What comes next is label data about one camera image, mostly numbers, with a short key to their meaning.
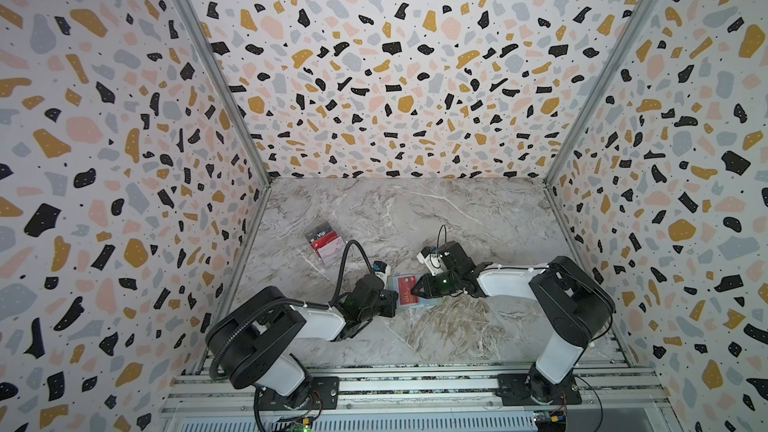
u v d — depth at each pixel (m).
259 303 0.48
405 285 0.92
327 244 0.95
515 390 0.74
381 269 0.81
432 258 0.85
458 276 0.74
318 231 0.97
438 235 1.11
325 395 0.73
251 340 0.43
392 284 0.92
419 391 0.76
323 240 0.97
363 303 0.69
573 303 0.49
